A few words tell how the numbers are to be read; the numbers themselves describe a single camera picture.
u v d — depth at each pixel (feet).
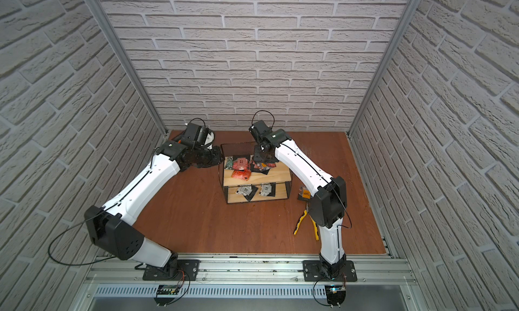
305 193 3.10
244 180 2.64
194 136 1.96
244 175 2.66
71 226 2.16
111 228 1.31
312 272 2.39
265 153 1.93
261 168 2.71
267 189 3.04
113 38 2.63
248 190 3.02
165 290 2.38
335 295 2.30
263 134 2.14
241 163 2.79
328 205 1.58
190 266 2.43
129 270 4.60
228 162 2.80
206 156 2.18
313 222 2.74
